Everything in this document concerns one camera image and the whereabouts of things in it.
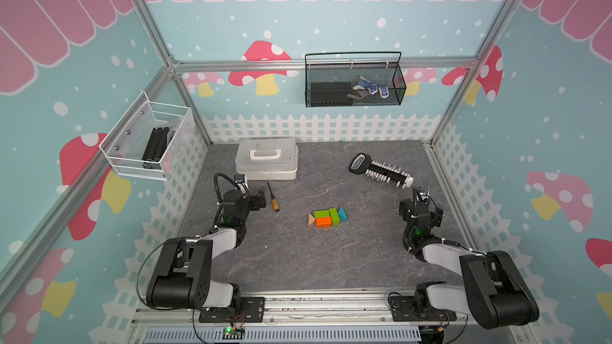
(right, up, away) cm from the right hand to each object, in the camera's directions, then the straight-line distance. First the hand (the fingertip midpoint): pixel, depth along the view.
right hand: (422, 201), depth 90 cm
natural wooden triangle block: (-42, -8, +2) cm, 43 cm away
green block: (-33, -6, +3) cm, 33 cm away
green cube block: (-38, -5, +5) cm, 39 cm away
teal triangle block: (-30, -6, +3) cm, 30 cm away
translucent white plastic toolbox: (-62, +16, +8) cm, 64 cm away
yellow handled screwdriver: (-57, -1, +9) cm, 58 cm away
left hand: (-65, +4, +3) cm, 65 cm away
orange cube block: (-37, -8, +2) cm, 38 cm away
